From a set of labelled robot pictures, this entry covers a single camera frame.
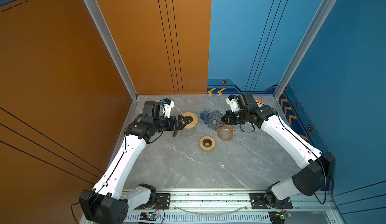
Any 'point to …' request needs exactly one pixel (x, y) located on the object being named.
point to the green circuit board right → (278, 217)
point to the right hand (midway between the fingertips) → (221, 119)
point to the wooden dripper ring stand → (191, 119)
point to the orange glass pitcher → (226, 133)
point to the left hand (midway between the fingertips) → (181, 120)
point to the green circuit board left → (148, 216)
